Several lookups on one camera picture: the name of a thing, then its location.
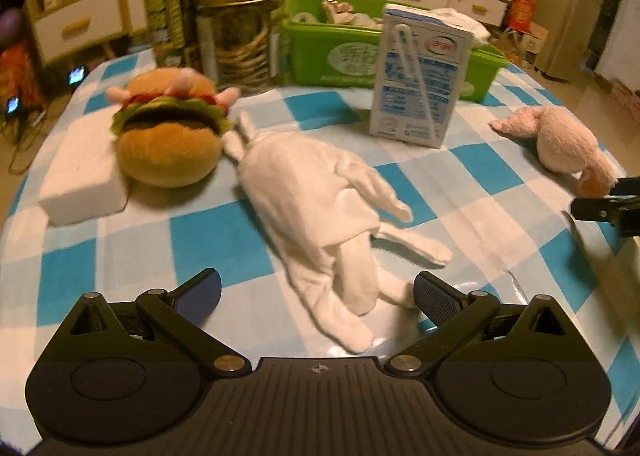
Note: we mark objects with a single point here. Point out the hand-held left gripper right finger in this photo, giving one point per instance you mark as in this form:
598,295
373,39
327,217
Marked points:
437,298

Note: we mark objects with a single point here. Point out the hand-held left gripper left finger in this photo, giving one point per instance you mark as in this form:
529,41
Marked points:
200,293

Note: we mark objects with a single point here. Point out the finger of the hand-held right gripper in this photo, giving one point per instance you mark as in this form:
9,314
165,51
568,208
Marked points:
605,210

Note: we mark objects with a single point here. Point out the pink plush toy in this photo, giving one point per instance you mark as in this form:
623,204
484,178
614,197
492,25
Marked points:
570,141

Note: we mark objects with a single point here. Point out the white cloth glove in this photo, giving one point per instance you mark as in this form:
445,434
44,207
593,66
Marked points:
305,191

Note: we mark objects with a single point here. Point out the green plastic bin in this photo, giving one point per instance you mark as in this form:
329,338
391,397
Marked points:
320,56

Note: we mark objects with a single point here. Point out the blue white checkered mat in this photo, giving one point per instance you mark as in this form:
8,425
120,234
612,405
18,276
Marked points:
200,236

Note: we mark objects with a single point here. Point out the burger plush toy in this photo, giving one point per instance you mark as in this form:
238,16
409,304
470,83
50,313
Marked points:
170,146

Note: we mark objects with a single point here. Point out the white foam block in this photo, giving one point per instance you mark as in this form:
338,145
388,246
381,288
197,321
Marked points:
80,171

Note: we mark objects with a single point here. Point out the cardboard box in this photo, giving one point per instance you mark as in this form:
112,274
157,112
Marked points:
534,46

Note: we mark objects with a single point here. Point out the grey refrigerator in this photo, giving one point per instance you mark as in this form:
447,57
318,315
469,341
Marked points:
575,11

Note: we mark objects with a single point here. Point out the white blue milk carton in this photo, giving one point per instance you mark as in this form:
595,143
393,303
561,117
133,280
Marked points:
415,81

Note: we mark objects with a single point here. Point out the red gift box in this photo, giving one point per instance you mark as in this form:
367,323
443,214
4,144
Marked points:
525,6

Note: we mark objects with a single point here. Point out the glass jar with gold lid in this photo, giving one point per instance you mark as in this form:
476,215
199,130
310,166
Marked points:
237,36

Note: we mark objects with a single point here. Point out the printed tin can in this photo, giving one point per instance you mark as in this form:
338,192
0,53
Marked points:
167,16

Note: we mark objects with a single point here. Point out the red paper bag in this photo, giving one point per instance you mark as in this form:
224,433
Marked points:
17,74

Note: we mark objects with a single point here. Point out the wooden shelf cabinet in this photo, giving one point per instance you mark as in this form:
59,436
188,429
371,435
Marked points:
75,1

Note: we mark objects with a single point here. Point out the purple ball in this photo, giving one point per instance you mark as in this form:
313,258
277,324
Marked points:
10,21

